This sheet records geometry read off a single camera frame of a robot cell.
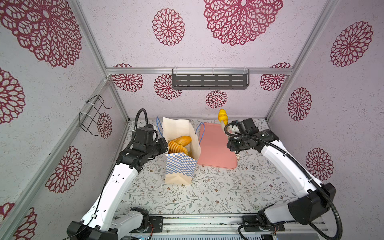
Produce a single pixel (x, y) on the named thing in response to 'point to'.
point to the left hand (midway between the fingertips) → (167, 146)
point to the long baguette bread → (184, 140)
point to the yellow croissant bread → (222, 116)
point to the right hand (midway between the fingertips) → (229, 142)
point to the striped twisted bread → (175, 147)
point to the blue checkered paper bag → (179, 167)
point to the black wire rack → (85, 129)
